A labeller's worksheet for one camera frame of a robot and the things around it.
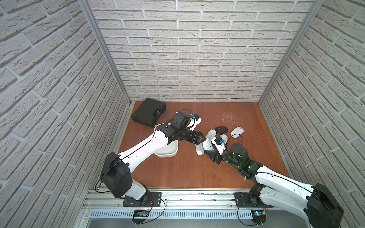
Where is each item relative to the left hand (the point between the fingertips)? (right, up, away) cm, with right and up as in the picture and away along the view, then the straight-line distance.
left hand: (203, 136), depth 76 cm
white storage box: (-21, -12, +15) cm, 28 cm away
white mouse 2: (+18, -4, +21) cm, 28 cm away
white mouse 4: (+26, -1, +24) cm, 36 cm away
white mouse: (+2, -5, -1) cm, 5 cm away
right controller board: (+27, -40, -6) cm, 49 cm away
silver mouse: (-1, -10, +14) cm, 17 cm away
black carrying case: (-39, +14, +30) cm, 51 cm away
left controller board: (-32, -38, -5) cm, 51 cm away
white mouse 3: (+8, -2, +23) cm, 24 cm away
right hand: (+4, -7, +3) cm, 8 cm away
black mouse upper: (+16, +1, +25) cm, 29 cm away
